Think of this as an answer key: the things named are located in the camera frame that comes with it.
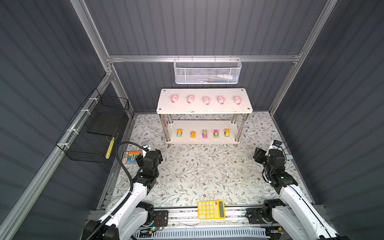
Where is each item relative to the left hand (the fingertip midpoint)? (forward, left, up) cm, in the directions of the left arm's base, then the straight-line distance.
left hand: (148, 152), depth 83 cm
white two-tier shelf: (+39, -39, -12) cm, 57 cm away
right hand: (-4, -64, +2) cm, 64 cm away
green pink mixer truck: (+15, -41, -5) cm, 44 cm away
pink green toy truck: (+14, -33, -4) cm, 37 cm away
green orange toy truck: (+15, -48, -4) cm, 51 cm away
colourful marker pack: (+5, +15, -12) cm, 19 cm away
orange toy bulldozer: (+15, -26, -5) cm, 30 cm away
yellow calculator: (-28, -33, -12) cm, 45 cm away
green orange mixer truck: (+17, -17, -5) cm, 25 cm away
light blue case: (-3, -84, -8) cm, 85 cm away
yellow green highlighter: (-9, +14, +14) cm, 21 cm away
